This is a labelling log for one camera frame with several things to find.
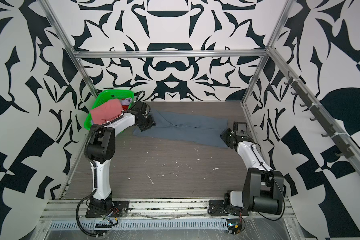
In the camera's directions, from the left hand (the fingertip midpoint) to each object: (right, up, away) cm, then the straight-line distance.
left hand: (154, 121), depth 101 cm
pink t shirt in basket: (-30, +6, -5) cm, 30 cm away
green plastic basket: (-41, +19, +14) cm, 47 cm away
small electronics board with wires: (+43, -48, -30) cm, 71 cm away
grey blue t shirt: (+22, -5, +3) cm, 23 cm away
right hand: (+43, -7, -12) cm, 45 cm away
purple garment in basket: (-20, +14, +5) cm, 25 cm away
